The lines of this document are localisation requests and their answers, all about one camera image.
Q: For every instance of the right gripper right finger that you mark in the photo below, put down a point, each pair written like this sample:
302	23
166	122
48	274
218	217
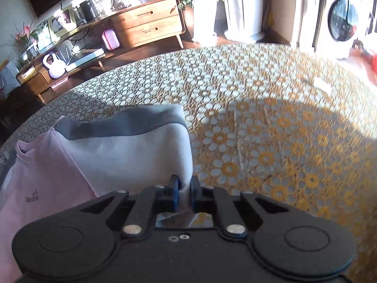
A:
220	205

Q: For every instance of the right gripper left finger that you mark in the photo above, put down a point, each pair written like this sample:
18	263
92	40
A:
151	202

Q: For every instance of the pink white grey sweatshirt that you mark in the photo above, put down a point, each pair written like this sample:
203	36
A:
74	162

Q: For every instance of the white flat box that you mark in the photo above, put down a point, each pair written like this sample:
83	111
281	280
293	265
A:
83	57

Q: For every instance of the pink container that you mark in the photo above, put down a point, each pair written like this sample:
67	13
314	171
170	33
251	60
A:
110	39

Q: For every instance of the white kettlebell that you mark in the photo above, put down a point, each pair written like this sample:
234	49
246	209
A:
55	66

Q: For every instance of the wooden TV cabinet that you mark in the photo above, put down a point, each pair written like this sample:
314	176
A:
146	22

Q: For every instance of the white plant pot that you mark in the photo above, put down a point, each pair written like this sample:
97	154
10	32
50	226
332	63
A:
204	12

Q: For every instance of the black cylindrical speaker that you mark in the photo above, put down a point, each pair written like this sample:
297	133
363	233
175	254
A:
88	10

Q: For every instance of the white air conditioner column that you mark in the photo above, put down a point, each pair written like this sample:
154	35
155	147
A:
244	20

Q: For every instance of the red flower bouquet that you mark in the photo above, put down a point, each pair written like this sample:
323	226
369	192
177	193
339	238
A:
26	36

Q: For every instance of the white washing machine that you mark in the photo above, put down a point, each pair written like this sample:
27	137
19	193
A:
339	24

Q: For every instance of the gold picture frame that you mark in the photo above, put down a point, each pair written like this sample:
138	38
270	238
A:
62	22

